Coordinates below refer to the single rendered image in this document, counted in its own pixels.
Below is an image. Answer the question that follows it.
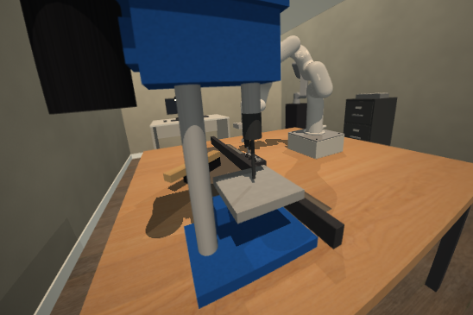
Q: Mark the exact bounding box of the blue drill press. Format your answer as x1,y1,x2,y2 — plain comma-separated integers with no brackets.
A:
20,0,318,309

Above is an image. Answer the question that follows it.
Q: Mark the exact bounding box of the tan wooden bar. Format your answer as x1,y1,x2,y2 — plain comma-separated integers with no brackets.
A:
163,150,221,183

